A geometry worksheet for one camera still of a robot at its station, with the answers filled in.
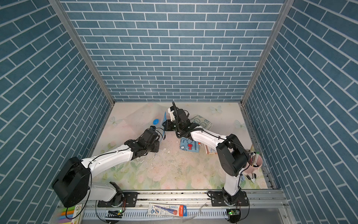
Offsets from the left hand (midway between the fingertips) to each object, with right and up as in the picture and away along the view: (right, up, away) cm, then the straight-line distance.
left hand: (160, 144), depth 87 cm
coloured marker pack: (-40, -31, -19) cm, 54 cm away
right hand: (+2, +13, -2) cm, 13 cm away
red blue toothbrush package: (+7, -29, -18) cm, 35 cm away
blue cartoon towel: (+17, -1, +6) cm, 18 cm away
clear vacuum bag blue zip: (-25, +15, +21) cm, 36 cm away
